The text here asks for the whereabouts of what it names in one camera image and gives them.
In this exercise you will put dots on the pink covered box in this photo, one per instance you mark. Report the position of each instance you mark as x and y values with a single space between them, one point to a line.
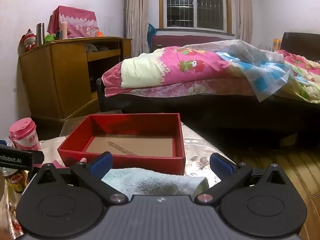
77 20

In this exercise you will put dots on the dark jar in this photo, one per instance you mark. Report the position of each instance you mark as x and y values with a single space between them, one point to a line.
59 35

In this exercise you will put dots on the orange toy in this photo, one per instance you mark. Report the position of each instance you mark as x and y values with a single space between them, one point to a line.
100 34

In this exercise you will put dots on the red plush doll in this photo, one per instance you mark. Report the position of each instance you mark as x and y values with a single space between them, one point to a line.
28 40

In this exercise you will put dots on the pink cloth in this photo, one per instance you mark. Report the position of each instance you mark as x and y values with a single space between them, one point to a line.
57 164

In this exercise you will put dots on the blue bag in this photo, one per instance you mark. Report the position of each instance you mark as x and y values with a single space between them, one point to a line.
151 35

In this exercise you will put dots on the light blue towel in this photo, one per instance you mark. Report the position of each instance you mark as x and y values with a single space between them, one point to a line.
155 182

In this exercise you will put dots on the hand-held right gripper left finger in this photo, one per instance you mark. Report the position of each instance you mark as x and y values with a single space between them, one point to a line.
101 163

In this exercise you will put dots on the dark wooden headboard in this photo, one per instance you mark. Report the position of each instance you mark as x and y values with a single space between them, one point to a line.
300 42

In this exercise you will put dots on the maroon headboard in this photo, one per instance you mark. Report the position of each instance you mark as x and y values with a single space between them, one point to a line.
170 41

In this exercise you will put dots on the light patterned sheet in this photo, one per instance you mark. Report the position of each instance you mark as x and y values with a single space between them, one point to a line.
260 62

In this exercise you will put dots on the dark bed frame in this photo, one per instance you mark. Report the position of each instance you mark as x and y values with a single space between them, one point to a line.
200 110

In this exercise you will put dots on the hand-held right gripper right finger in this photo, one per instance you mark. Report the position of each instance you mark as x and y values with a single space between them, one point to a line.
221 165

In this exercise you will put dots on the red cardboard box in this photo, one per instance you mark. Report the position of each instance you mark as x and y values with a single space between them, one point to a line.
125 122

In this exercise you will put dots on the barred window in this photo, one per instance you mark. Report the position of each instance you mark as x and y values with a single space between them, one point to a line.
197 5

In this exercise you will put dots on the wooden desk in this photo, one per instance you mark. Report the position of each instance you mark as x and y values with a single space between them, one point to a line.
55 75

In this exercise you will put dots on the steel thermos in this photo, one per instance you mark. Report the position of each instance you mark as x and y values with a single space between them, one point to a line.
40 33

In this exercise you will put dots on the beige curtain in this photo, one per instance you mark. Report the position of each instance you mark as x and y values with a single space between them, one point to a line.
140 17
246 12

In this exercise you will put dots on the floral tablecloth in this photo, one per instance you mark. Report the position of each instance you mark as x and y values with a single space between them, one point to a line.
200 155

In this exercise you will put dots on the pale pink bottle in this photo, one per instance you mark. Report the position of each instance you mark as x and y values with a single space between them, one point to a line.
63 30

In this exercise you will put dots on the green toy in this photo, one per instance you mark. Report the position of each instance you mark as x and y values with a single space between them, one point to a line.
49 38

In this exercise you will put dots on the yellow red snack packet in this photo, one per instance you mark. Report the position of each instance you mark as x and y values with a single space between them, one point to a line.
17 180

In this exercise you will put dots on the grey cloth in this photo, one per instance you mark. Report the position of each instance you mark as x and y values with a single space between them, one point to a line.
96 48

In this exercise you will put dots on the bed with colourful quilts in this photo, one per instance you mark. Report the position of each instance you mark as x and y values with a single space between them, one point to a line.
175 70

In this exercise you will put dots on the pink plastic tumbler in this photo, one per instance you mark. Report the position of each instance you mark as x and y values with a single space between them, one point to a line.
25 137

